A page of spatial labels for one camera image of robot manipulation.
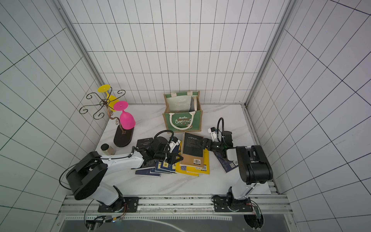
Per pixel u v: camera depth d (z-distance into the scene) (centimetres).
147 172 81
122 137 98
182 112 85
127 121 82
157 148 67
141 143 94
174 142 78
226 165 86
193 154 85
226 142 74
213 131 85
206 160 88
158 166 81
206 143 81
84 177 44
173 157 73
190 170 83
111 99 80
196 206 74
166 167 83
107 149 84
